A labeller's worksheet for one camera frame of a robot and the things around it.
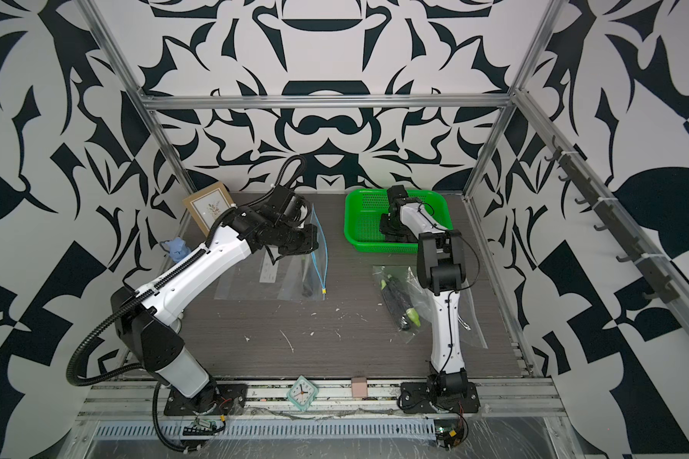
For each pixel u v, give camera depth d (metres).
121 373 0.46
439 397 0.67
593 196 0.60
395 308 0.85
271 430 0.78
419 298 0.87
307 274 0.88
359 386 0.75
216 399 0.69
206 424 0.70
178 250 0.83
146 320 0.41
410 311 0.83
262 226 0.53
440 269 0.62
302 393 0.74
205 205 1.00
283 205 0.58
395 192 0.89
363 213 1.12
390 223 0.96
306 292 0.87
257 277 0.96
